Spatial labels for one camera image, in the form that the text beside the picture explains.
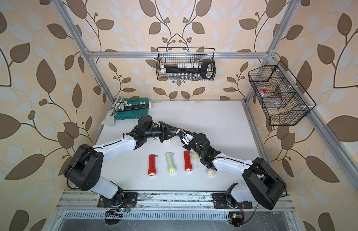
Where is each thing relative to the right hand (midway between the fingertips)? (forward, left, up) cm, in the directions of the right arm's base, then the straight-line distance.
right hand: (183, 131), depth 84 cm
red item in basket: (+16, -47, +18) cm, 52 cm away
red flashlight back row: (0, +2, +4) cm, 4 cm away
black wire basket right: (+5, -52, +18) cm, 56 cm away
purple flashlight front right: (-20, -15, -13) cm, 28 cm away
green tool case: (+24, +38, -11) cm, 46 cm away
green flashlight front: (-17, +8, -12) cm, 22 cm away
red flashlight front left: (-18, +19, -13) cm, 29 cm away
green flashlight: (-10, -7, -12) cm, 17 cm away
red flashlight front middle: (-16, -2, -14) cm, 21 cm away
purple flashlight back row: (-7, +9, +3) cm, 12 cm away
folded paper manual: (+21, +56, -14) cm, 62 cm away
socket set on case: (+30, +47, -8) cm, 56 cm away
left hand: (-2, +4, +6) cm, 8 cm away
